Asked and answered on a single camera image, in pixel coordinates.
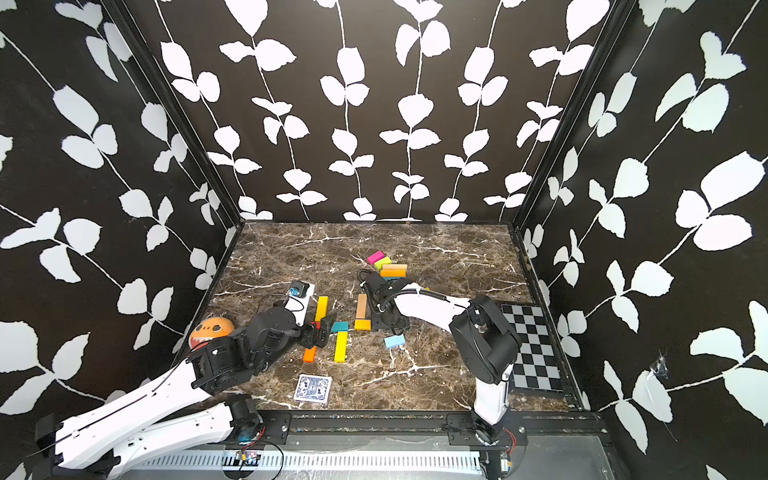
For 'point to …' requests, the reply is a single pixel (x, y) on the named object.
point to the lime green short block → (379, 264)
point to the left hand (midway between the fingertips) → (321, 306)
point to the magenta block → (375, 257)
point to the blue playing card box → (313, 388)
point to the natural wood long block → (394, 266)
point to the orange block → (309, 355)
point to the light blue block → (395, 341)
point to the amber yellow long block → (393, 273)
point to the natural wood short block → (361, 305)
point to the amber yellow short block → (362, 325)
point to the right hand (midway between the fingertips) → (381, 322)
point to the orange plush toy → (207, 330)
